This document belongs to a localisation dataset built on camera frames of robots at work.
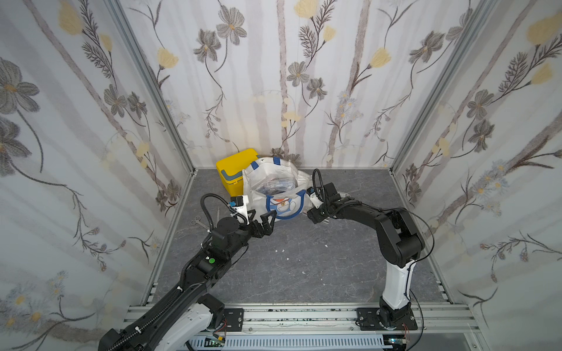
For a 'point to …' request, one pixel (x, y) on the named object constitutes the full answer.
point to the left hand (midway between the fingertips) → (268, 211)
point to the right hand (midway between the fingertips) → (317, 205)
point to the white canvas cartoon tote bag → (292, 204)
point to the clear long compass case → (277, 185)
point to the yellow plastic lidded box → (230, 170)
